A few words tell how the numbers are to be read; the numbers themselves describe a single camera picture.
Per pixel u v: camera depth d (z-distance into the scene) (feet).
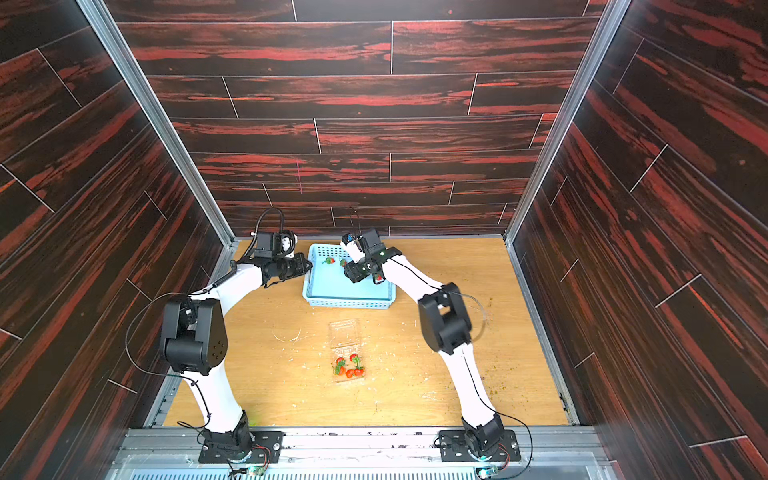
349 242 2.93
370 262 2.48
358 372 2.80
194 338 1.69
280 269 2.65
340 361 2.84
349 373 2.78
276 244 2.58
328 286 3.35
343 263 3.44
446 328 1.97
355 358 2.85
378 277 2.44
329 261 3.43
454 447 2.40
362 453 2.41
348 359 2.90
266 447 2.40
